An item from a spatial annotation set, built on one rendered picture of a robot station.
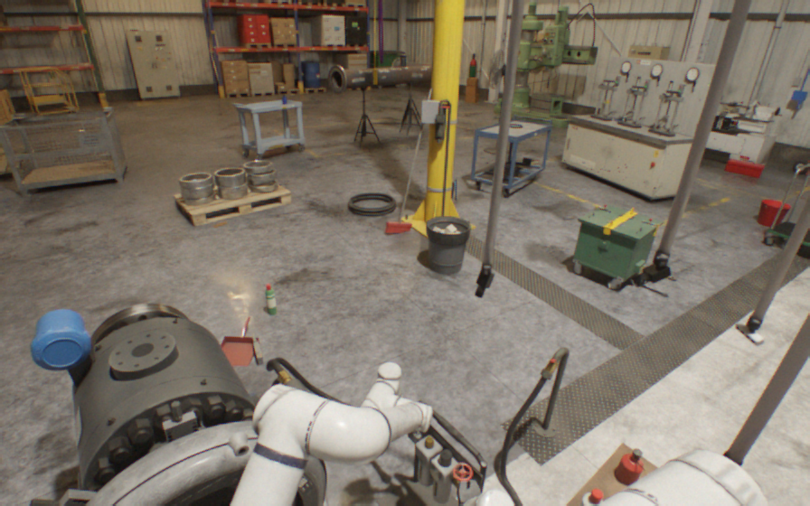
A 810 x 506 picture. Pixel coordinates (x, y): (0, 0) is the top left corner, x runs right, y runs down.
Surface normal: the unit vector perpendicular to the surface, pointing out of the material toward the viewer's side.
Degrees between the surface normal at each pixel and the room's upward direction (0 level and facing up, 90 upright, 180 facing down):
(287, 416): 35
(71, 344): 90
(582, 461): 0
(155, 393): 1
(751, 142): 90
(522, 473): 0
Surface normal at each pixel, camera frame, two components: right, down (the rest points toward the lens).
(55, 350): 0.62, 0.38
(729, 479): 0.06, -0.87
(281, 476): 0.50, -0.23
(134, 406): -0.17, -0.79
